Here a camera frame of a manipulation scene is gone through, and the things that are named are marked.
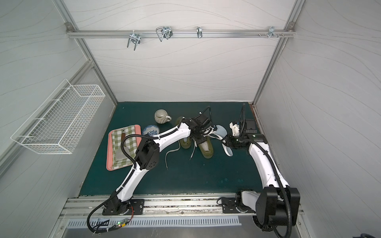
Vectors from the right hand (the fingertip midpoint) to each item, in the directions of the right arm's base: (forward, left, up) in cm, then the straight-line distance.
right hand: (224, 140), depth 82 cm
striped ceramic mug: (+26, +44, -12) cm, 53 cm away
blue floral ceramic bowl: (+13, +49, -12) cm, 52 cm away
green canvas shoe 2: (+2, +10, -13) cm, 16 cm away
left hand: (+7, +12, -9) cm, 16 cm away
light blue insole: (+6, +2, 0) cm, 7 cm away
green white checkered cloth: (-8, +63, -12) cm, 65 cm away
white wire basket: (-5, +80, +18) cm, 82 cm away
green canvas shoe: (+3, +23, -9) cm, 25 cm away
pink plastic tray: (-9, +69, -12) cm, 71 cm away
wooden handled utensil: (+8, +66, -11) cm, 68 cm away
